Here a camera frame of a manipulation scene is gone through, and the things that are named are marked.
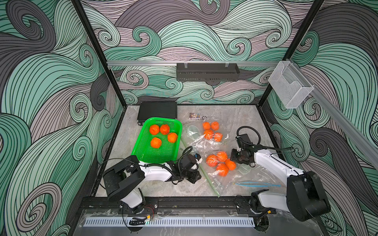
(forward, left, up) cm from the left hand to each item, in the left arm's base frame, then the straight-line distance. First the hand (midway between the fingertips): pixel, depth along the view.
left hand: (200, 175), depth 82 cm
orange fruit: (+29, +23, +4) cm, 37 cm away
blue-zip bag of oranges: (-2, -25, 0) cm, 25 cm away
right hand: (+10, -20, 0) cm, 22 cm away
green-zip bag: (+25, -5, +4) cm, 26 cm away
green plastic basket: (+15, +20, -1) cm, 25 cm away
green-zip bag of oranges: (+3, -10, +3) cm, 11 cm away
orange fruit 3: (+18, +27, +5) cm, 33 cm away
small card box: (+44, +2, 0) cm, 44 cm away
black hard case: (+55, +33, -4) cm, 64 cm away
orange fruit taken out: (+29, +30, +4) cm, 42 cm away
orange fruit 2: (+22, +17, +5) cm, 29 cm away
